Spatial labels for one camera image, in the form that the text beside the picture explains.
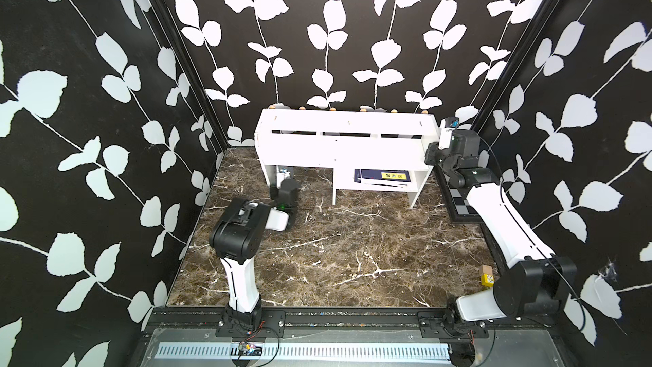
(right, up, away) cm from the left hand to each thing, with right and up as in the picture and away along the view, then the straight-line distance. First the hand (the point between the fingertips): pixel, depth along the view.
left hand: (280, 171), depth 97 cm
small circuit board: (-3, -51, -26) cm, 58 cm away
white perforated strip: (-10, -51, -27) cm, 58 cm away
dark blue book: (+39, -1, -5) cm, 39 cm away
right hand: (+52, +11, -16) cm, 55 cm away
